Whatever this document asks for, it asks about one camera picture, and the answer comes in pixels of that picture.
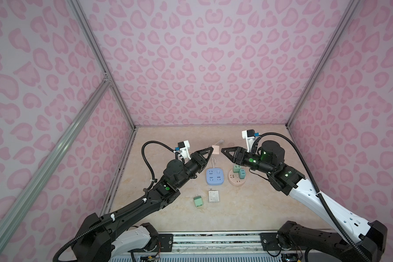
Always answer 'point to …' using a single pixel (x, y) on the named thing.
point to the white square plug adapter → (214, 196)
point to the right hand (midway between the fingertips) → (222, 150)
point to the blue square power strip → (215, 176)
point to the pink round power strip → (234, 179)
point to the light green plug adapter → (198, 201)
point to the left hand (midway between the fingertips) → (218, 152)
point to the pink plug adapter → (216, 149)
